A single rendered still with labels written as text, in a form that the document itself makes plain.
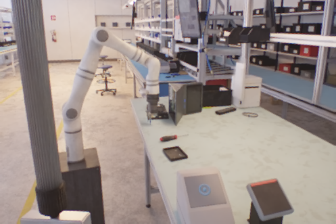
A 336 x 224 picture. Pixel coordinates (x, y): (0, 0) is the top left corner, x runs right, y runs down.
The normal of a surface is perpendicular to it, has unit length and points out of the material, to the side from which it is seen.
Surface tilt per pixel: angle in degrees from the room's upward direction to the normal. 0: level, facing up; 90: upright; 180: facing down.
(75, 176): 90
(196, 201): 30
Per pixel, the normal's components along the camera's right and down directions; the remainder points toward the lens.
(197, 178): 0.09, -0.71
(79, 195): 0.33, 0.25
